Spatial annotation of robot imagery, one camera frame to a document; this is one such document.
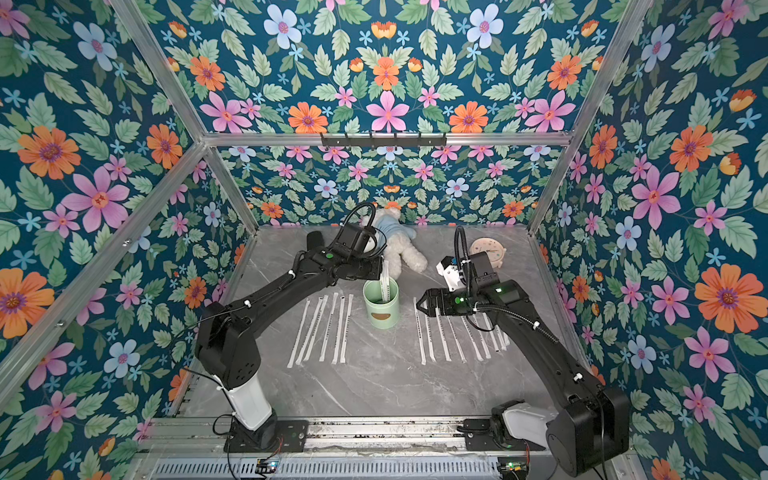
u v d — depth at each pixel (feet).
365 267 2.45
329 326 3.05
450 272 2.35
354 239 2.19
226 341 1.52
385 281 2.84
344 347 2.90
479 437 2.40
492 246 3.52
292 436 2.41
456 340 2.96
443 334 2.98
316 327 3.05
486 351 2.89
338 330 3.03
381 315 2.81
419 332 2.99
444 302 2.18
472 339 2.97
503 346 2.91
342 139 2.98
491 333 2.98
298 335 2.98
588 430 1.27
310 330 3.04
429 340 2.95
